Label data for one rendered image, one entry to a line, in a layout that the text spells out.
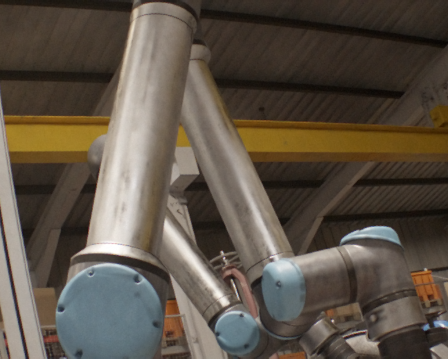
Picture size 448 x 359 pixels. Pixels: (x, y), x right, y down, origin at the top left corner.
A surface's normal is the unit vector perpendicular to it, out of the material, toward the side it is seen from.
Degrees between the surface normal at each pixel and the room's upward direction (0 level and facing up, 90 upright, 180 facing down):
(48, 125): 90
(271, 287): 90
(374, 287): 90
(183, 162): 90
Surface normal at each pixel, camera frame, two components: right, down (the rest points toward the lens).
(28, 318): 0.15, -0.42
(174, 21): 0.48, -0.33
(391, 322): -0.32, -0.28
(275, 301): -0.95, 0.16
